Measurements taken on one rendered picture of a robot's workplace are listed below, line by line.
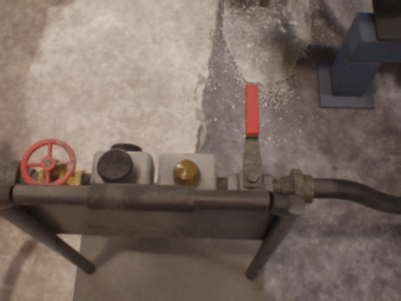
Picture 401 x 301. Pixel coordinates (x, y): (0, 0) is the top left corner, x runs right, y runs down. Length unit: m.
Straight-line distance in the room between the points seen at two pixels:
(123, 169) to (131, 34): 0.79
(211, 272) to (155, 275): 0.13
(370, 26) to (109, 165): 0.70
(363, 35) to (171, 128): 0.50
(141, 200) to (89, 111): 0.74
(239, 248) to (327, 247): 0.20
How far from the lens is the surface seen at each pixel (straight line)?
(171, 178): 0.65
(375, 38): 1.10
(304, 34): 1.38
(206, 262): 1.08
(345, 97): 1.28
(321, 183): 0.68
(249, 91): 0.69
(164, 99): 1.24
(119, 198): 0.54
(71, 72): 1.32
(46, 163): 0.65
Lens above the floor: 1.07
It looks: 67 degrees down
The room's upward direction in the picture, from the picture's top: straight up
